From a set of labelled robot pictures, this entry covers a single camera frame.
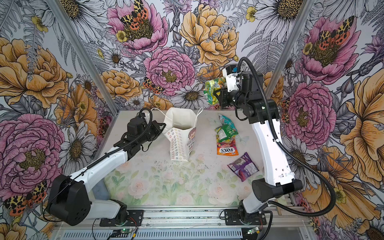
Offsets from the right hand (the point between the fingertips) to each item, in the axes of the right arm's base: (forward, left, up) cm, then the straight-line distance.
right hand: (216, 97), depth 65 cm
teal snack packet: (+19, -11, -36) cm, 43 cm away
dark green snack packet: (+10, -10, -38) cm, 40 cm away
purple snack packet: (-13, -18, -41) cm, 47 cm away
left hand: (+1, +25, -21) cm, 33 cm away
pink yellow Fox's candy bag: (+1, -12, -42) cm, 43 cm away
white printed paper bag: (+12, +20, -33) cm, 40 cm away
